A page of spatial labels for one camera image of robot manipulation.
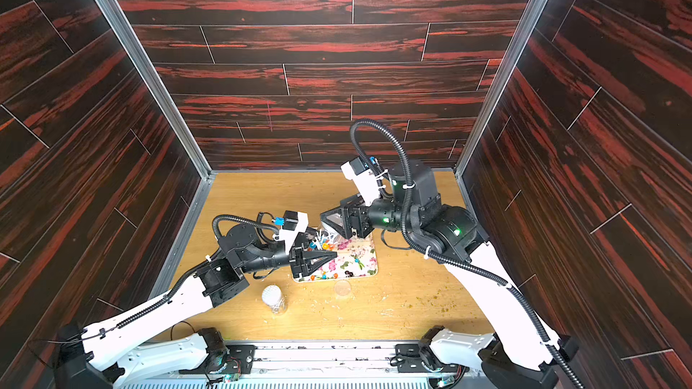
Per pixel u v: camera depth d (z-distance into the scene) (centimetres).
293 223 52
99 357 40
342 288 87
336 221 52
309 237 61
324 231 59
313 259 55
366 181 48
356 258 93
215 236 50
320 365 74
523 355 36
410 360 72
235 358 73
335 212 48
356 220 47
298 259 53
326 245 57
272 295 75
